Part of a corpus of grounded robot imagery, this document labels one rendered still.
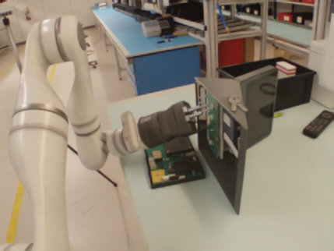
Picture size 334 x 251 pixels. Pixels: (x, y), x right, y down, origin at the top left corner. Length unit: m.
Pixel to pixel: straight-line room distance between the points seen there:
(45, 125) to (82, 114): 0.22
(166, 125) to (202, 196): 0.18
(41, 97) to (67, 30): 0.15
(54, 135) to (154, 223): 0.27
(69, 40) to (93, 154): 0.29
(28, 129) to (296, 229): 0.50
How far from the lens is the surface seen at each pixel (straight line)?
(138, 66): 2.05
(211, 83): 0.57
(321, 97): 1.00
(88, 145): 0.64
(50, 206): 0.34
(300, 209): 0.58
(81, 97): 0.56
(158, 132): 0.56
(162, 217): 0.54
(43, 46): 0.51
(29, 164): 0.36
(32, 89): 0.42
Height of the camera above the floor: 1.42
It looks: 31 degrees down
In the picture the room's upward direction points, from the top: 7 degrees counter-clockwise
